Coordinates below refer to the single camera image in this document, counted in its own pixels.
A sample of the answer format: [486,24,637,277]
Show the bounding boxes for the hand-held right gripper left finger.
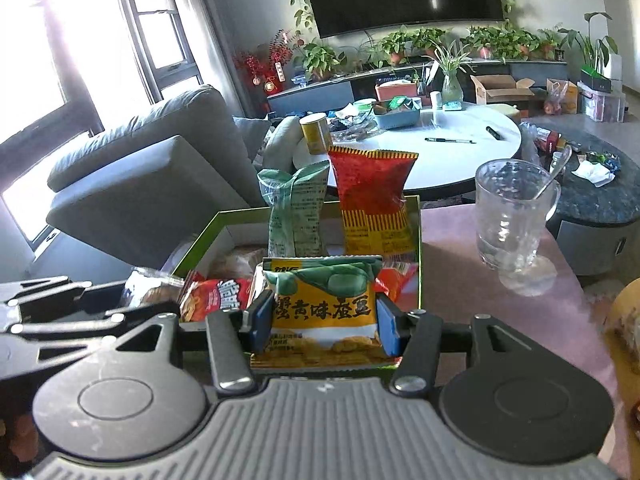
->
[112,292,275,395]

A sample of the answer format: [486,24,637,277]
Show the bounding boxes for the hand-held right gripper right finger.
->
[375,294,531,395]

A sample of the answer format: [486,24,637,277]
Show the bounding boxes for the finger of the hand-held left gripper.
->
[0,276,96,312]
[0,302,181,382]

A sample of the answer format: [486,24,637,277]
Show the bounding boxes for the yellow green bean packet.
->
[250,255,401,368]

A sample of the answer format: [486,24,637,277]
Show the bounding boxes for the clear plastic snack packet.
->
[120,267,186,308]

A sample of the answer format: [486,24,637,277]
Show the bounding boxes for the green cardboard box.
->
[170,195,423,376]

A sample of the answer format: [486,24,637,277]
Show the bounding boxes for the green snack packet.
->
[256,165,331,258]

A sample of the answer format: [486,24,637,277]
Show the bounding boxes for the red and yellow snack packet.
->
[327,145,420,261]

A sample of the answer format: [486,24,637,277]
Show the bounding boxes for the pink dotted tablecloth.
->
[420,202,621,411]

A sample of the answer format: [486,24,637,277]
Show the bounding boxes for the grey sofa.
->
[45,84,301,266]

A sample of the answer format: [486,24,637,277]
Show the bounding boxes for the clear glass mug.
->
[474,159,562,273]

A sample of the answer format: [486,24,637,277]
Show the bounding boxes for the round white table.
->
[292,100,523,201]

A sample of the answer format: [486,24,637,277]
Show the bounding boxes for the grey sofa cushion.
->
[262,116,303,168]

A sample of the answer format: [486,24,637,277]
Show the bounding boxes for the yellow can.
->
[299,112,332,155]

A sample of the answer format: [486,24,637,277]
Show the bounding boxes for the blue tray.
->
[372,102,422,129]

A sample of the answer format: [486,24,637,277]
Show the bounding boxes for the grey television cabinet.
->
[265,57,568,116]

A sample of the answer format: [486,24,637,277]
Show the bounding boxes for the red box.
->
[375,81,418,101]

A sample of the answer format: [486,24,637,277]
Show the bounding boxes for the tan wooden chair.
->
[602,285,640,396]

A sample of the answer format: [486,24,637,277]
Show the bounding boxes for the metal spoon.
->
[532,144,573,201]

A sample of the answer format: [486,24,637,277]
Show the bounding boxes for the dark stone coffee table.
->
[520,115,640,277]

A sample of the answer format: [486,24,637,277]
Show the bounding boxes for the spider plant in glass vase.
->
[425,40,476,103]

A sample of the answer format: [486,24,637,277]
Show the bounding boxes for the white crumpled tissue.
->
[571,160,617,188]

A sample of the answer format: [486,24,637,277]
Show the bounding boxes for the red flower decoration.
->
[234,30,301,96]

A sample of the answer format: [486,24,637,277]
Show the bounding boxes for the open cardboard box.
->
[470,74,536,106]

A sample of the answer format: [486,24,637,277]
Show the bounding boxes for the potted green plant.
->
[500,29,538,60]
[297,42,346,81]
[537,27,566,60]
[462,25,506,60]
[380,27,446,65]

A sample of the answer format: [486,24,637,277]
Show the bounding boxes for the orange plastic bag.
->
[545,78,581,115]

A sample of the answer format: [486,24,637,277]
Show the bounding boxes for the pink translucent container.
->
[577,82,628,123]

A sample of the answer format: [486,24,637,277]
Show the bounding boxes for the black and green box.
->
[580,67,613,93]

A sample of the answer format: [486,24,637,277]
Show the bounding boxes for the tall leafy potted plant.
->
[557,11,621,81]

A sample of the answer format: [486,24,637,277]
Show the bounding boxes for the large brown window frame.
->
[0,0,106,161]

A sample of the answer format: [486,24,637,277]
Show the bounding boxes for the narrow dark window frame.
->
[117,0,203,103]

